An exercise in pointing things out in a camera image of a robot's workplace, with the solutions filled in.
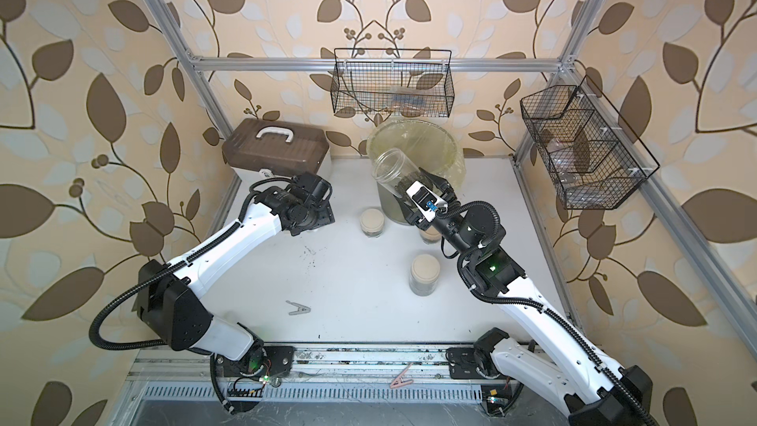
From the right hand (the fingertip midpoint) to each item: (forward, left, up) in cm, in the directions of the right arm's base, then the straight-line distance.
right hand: (412, 180), depth 64 cm
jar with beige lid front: (-11, -3, -26) cm, 28 cm away
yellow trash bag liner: (+25, -9, -14) cm, 30 cm away
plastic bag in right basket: (+4, -45, -8) cm, 46 cm away
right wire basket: (+16, -53, -10) cm, 56 cm away
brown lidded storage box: (+30, +48, -16) cm, 59 cm away
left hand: (+5, +26, -20) cm, 33 cm away
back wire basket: (+46, +2, -3) cm, 46 cm away
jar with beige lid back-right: (+4, -7, -31) cm, 32 cm away
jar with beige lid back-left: (+9, +11, -30) cm, 33 cm away
